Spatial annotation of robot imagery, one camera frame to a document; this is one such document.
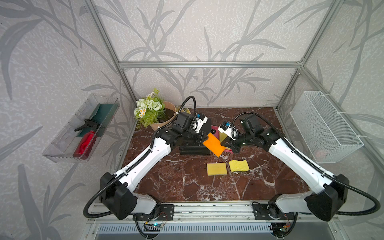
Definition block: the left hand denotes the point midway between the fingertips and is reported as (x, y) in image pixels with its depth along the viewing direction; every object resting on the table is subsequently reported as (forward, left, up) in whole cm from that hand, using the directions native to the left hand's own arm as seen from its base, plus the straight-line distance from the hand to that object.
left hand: (208, 138), depth 74 cm
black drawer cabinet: (-4, +3, -4) cm, 7 cm away
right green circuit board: (-35, -35, -27) cm, 56 cm away
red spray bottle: (-10, +50, +11) cm, 52 cm away
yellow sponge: (-6, -6, -24) cm, 25 cm away
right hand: (-1, -7, -1) cm, 7 cm away
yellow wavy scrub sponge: (-5, -20, -23) cm, 30 cm away
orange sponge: (-3, -3, -2) cm, 4 cm away
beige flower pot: (+30, +26, -14) cm, 42 cm away
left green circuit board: (-34, +26, -26) cm, 50 cm away
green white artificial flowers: (+15, +32, +4) cm, 36 cm away
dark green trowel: (+7, +52, +8) cm, 53 cm away
